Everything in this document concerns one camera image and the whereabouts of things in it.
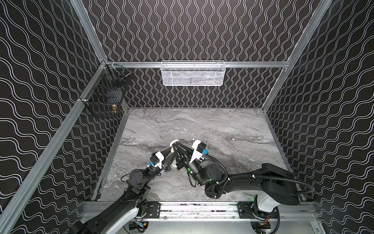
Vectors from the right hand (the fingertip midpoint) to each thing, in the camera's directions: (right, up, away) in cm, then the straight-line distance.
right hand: (174, 145), depth 63 cm
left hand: (+1, -2, +1) cm, 2 cm away
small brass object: (-36, +18, +19) cm, 44 cm away
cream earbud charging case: (-1, -2, -1) cm, 2 cm away
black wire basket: (-46, +27, +29) cm, 61 cm away
